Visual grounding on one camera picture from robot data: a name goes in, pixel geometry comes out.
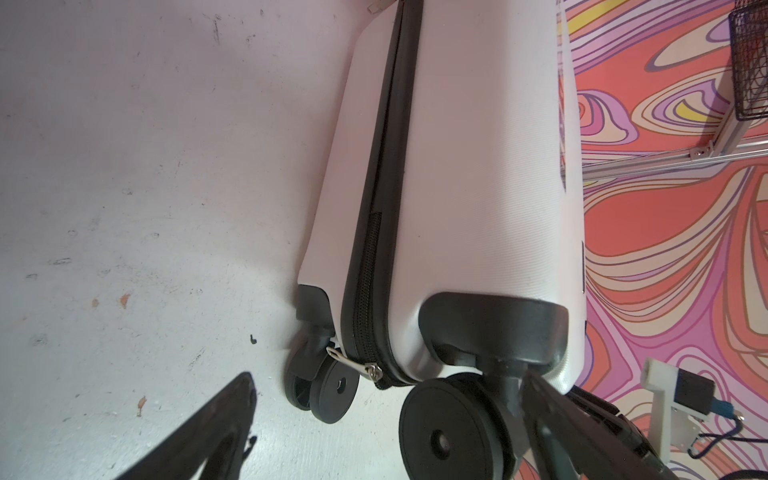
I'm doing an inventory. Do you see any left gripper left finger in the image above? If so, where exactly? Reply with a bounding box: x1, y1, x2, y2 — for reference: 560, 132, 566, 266
120, 372, 257, 479

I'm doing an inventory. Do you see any black wire basket back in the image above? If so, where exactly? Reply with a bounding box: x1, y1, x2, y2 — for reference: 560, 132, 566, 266
728, 0, 767, 121

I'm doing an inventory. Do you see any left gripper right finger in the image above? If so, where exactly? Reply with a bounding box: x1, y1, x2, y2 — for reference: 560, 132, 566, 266
521, 371, 676, 479

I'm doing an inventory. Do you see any black white suitcase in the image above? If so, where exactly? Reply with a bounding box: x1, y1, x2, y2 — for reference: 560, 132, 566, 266
285, 1, 586, 479

